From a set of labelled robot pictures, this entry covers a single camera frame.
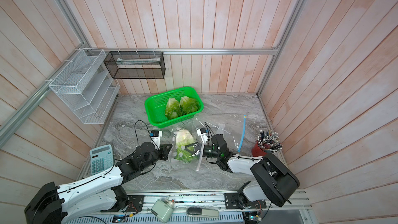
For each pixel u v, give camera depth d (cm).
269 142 76
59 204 41
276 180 44
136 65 106
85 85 73
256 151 87
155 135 70
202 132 78
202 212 67
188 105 101
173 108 98
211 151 72
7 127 51
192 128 93
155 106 111
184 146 75
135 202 73
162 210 67
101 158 86
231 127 101
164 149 69
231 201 73
